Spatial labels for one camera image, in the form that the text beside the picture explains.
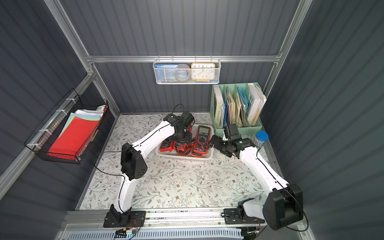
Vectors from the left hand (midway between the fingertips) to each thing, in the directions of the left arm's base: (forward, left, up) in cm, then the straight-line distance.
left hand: (183, 139), depth 89 cm
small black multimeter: (-8, 0, +2) cm, 8 cm away
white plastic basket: (-7, -16, -3) cm, 18 cm away
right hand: (-6, -20, +4) cm, 21 cm away
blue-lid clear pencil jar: (-4, -44, +7) cm, 45 cm away
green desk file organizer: (+20, -37, +10) cm, 43 cm away
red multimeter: (+3, -12, -3) cm, 13 cm away
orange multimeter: (-5, -7, -10) cm, 13 cm away
